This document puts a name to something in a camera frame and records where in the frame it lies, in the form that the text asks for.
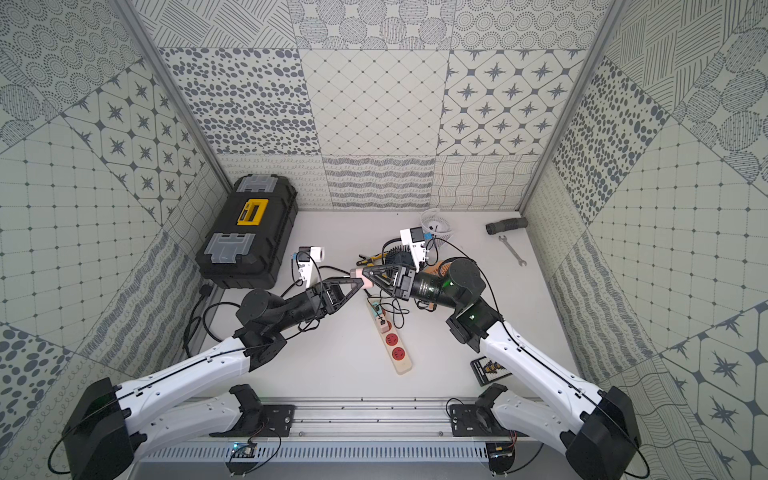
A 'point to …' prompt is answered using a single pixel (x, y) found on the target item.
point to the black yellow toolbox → (250, 236)
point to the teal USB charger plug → (379, 311)
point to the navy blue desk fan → (400, 256)
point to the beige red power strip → (391, 340)
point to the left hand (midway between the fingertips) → (357, 272)
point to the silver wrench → (504, 238)
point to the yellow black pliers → (369, 261)
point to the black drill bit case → (487, 371)
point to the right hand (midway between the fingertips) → (364, 274)
